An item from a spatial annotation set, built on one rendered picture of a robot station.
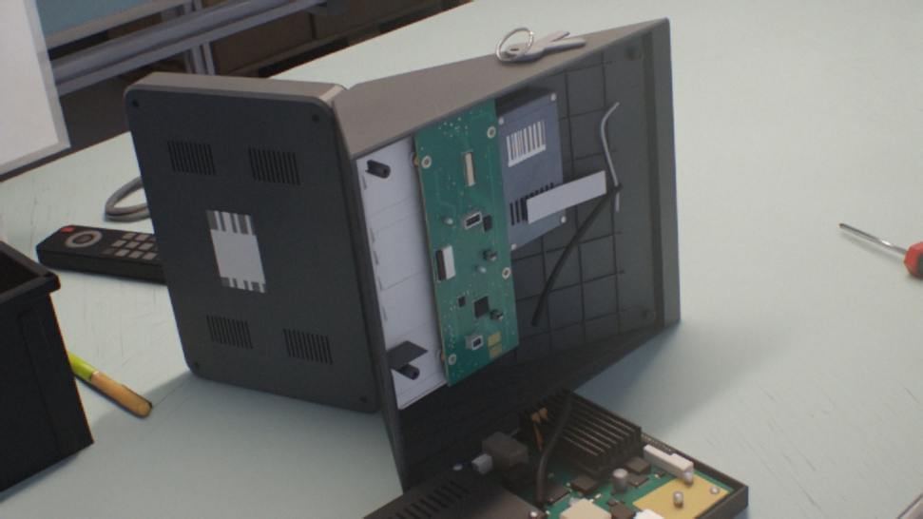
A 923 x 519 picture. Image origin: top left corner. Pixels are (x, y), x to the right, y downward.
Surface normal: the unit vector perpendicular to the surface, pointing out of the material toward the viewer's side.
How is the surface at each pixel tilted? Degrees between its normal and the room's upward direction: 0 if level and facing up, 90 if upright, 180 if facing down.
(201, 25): 90
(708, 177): 0
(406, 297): 90
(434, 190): 90
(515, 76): 0
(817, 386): 0
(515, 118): 90
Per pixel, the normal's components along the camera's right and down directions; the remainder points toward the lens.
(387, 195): 0.68, 0.27
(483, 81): -0.11, -0.88
